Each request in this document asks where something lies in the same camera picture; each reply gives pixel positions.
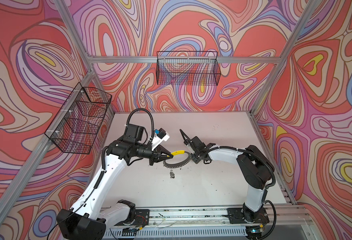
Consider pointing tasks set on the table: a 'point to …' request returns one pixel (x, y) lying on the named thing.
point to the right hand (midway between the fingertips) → (198, 156)
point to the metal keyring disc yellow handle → (179, 158)
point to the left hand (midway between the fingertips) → (172, 155)
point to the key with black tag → (172, 175)
